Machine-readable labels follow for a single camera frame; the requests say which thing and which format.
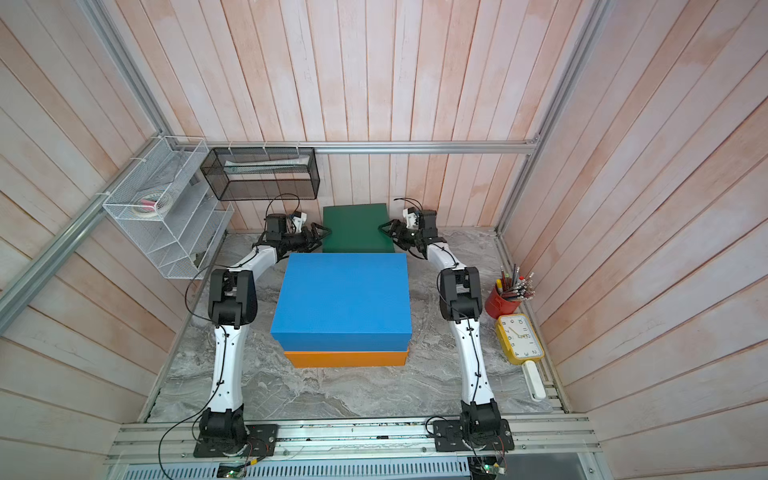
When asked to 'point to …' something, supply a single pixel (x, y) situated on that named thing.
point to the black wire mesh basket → (262, 174)
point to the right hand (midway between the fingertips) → (382, 231)
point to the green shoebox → (355, 229)
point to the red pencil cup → (504, 298)
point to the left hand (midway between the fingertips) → (328, 237)
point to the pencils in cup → (515, 287)
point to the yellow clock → (518, 339)
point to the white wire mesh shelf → (181, 243)
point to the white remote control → (533, 380)
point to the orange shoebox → (347, 359)
